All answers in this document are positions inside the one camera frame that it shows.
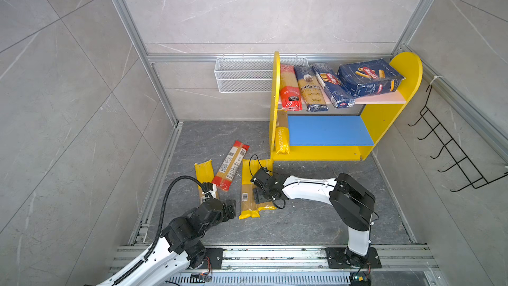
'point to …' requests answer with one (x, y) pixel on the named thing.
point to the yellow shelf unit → (342, 138)
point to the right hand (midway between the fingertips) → (262, 194)
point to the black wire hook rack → (468, 168)
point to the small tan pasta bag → (204, 172)
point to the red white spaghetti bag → (229, 165)
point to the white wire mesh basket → (249, 75)
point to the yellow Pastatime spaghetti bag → (282, 133)
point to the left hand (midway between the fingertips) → (227, 200)
